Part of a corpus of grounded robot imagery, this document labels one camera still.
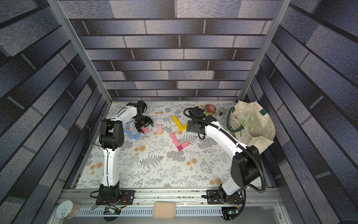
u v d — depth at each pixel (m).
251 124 0.97
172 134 1.00
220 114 1.07
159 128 1.02
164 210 0.71
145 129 1.00
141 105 0.83
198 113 0.66
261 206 0.74
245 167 0.43
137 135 0.98
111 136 0.61
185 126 1.04
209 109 1.09
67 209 0.66
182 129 1.02
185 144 0.94
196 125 0.60
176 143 0.95
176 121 1.07
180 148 0.92
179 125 1.03
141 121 0.89
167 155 0.90
